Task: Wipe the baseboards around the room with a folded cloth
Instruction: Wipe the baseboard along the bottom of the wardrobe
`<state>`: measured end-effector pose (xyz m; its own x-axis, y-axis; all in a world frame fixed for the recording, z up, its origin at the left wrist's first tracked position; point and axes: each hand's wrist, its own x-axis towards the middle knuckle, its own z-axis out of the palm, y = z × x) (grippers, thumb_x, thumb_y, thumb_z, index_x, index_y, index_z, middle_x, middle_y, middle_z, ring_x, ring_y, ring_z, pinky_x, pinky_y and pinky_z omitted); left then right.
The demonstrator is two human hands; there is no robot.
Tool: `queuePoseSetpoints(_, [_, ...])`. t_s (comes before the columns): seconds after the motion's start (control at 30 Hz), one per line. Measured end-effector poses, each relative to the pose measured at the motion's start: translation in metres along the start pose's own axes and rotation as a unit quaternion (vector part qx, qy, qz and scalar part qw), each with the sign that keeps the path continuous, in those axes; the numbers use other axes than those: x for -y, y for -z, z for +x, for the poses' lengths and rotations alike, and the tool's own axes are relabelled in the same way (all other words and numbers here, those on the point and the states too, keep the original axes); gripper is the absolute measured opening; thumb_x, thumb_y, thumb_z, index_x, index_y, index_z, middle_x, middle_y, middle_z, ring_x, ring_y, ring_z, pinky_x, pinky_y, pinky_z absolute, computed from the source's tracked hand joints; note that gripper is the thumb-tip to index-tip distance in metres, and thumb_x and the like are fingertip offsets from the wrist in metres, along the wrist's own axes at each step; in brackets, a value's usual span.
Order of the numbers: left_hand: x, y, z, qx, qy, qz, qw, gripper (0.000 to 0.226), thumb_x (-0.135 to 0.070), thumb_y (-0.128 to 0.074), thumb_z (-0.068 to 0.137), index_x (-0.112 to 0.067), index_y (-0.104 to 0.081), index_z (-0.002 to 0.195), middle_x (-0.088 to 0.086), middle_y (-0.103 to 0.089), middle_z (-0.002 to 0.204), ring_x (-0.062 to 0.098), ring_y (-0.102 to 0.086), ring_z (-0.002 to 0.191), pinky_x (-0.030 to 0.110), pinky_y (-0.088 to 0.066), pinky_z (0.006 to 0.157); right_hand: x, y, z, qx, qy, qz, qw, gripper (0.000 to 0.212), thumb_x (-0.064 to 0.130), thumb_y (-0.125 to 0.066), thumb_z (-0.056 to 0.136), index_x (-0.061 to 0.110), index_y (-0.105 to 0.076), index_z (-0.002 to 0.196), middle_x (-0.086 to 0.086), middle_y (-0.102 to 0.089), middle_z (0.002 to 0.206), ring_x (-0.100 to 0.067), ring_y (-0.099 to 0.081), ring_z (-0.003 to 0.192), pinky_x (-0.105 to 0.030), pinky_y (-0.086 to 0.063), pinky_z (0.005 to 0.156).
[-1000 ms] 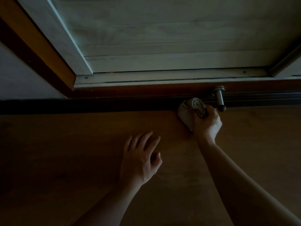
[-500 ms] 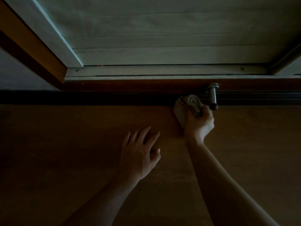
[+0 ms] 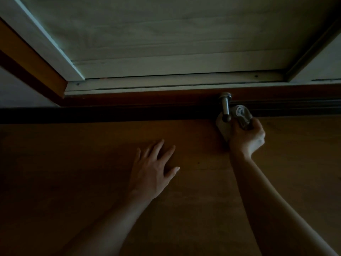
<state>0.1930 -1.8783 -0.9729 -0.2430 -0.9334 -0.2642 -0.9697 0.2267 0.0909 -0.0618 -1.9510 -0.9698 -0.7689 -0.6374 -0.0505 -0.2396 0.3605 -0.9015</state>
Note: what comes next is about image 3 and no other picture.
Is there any person's right hand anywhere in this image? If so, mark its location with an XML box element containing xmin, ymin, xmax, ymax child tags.
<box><xmin>228</xmin><ymin>117</ymin><xmax>266</xmax><ymax>160</ymax></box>

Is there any person's left hand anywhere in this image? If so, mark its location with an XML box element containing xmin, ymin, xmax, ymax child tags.
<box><xmin>127</xmin><ymin>139</ymin><xmax>181</xmax><ymax>202</ymax></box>

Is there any grey cleaning cloth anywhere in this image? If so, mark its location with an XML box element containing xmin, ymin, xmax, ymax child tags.
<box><xmin>215</xmin><ymin>104</ymin><xmax>254</xmax><ymax>142</ymax></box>

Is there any black baseboard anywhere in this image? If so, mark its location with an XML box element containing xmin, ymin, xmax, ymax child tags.
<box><xmin>0</xmin><ymin>100</ymin><xmax>341</xmax><ymax>125</ymax></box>

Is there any person's right forearm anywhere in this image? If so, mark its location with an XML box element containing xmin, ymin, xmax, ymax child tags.
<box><xmin>230</xmin><ymin>154</ymin><xmax>339</xmax><ymax>256</ymax></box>

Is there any person's left forearm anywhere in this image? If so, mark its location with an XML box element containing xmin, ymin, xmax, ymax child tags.
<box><xmin>60</xmin><ymin>194</ymin><xmax>154</xmax><ymax>256</ymax></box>

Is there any metal door stopper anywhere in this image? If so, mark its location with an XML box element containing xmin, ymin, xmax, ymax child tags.
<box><xmin>218</xmin><ymin>92</ymin><xmax>233</xmax><ymax>123</ymax></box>

